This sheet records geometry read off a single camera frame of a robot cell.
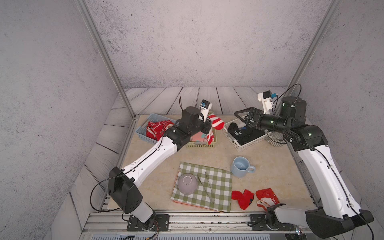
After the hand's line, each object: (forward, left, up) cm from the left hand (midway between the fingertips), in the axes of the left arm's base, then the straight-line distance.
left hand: (213, 118), depth 74 cm
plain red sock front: (-29, -16, -32) cm, 46 cm away
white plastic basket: (+4, -16, -28) cm, 33 cm away
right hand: (-8, -9, +10) cm, 16 cm away
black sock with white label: (+9, -23, -25) cm, 35 cm away
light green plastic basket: (+5, +11, -29) cm, 31 cm away
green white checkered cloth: (-23, -1, -32) cm, 40 cm away
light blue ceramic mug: (-10, -18, -32) cm, 38 cm away
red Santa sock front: (-29, -27, -30) cm, 50 cm away
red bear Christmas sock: (+14, +35, -25) cm, 45 cm away
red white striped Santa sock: (-4, -2, 0) cm, 4 cm away
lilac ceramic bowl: (-22, +14, -26) cm, 37 cm away
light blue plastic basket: (+17, +46, -28) cm, 57 cm away
